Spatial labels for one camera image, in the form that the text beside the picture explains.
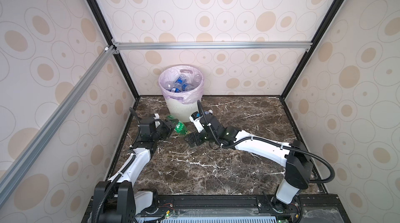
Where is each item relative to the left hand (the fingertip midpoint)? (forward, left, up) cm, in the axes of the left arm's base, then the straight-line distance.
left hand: (181, 119), depth 81 cm
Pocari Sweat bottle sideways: (+17, -14, -16) cm, 27 cm away
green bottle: (-3, +1, -1) cm, 4 cm away
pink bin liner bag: (+32, +10, +3) cm, 34 cm away
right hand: (-7, -5, -2) cm, 9 cm away
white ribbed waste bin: (+11, +2, -8) cm, 14 cm away
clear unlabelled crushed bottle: (+24, -8, +7) cm, 26 cm away
